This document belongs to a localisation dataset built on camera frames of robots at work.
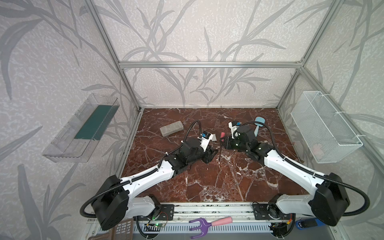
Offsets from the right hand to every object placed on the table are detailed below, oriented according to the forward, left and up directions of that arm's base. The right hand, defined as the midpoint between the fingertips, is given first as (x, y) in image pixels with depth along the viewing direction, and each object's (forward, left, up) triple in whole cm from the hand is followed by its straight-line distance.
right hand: (220, 135), depth 81 cm
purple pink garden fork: (-39, +9, -18) cm, 44 cm away
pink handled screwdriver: (-1, -1, +2) cm, 2 cm away
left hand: (-6, +3, 0) cm, 7 cm away
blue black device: (-39, -36, -13) cm, 55 cm away
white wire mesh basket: (-11, -44, +14) cm, 47 cm away
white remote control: (+6, +2, -13) cm, 14 cm away
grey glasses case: (+16, +32, -16) cm, 39 cm away
